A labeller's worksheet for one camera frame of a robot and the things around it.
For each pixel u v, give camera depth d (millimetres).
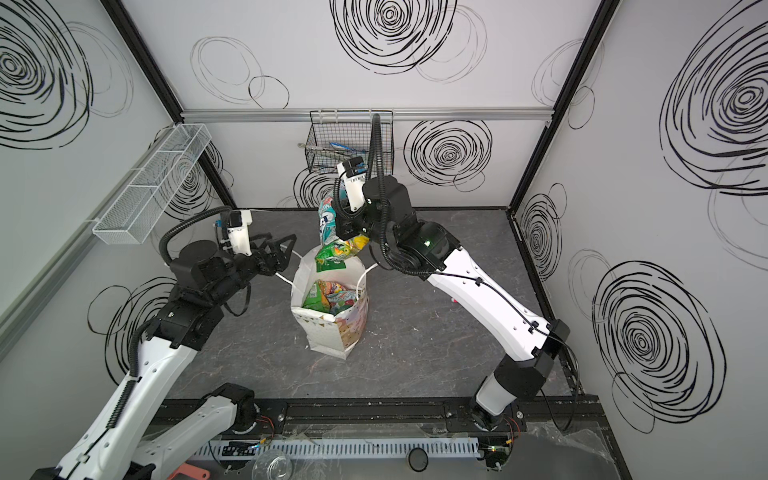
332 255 582
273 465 677
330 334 708
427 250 433
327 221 608
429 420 749
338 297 864
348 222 540
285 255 621
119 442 384
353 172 502
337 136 963
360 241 598
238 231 566
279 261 592
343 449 642
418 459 608
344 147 902
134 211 734
